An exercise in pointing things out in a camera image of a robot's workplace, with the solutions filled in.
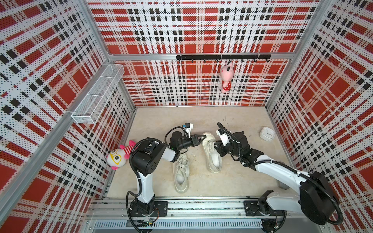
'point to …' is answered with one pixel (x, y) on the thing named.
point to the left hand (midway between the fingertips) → (206, 136)
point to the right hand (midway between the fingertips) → (215, 143)
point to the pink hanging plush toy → (226, 74)
